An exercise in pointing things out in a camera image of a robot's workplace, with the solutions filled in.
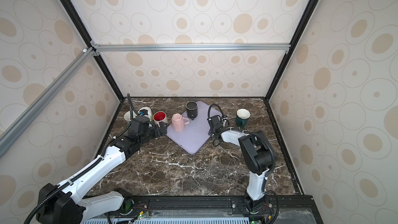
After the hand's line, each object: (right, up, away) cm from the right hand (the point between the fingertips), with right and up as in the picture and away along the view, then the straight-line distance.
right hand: (215, 130), depth 100 cm
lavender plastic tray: (-13, -3, 0) cm, 13 cm away
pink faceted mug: (-24, +6, -5) cm, 25 cm away
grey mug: (-57, +9, 0) cm, 58 cm away
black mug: (-16, +14, +2) cm, 21 cm away
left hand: (-28, +6, -20) cm, 35 cm away
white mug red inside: (-37, +9, +4) cm, 38 cm away
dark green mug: (+17, +9, -1) cm, 20 cm away
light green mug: (-35, +12, -28) cm, 46 cm away
